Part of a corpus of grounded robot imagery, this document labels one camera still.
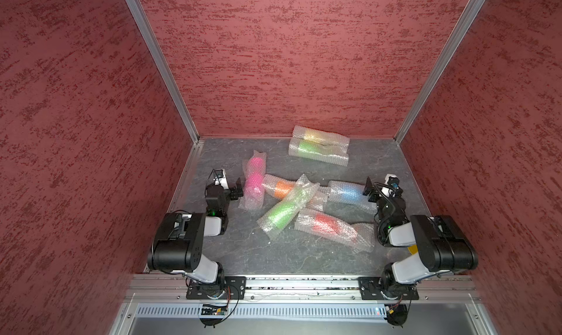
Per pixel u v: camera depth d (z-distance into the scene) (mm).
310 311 1305
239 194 871
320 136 1124
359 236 793
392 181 745
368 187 888
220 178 793
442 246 454
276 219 829
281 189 917
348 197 897
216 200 695
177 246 455
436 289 765
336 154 1051
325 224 810
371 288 738
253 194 884
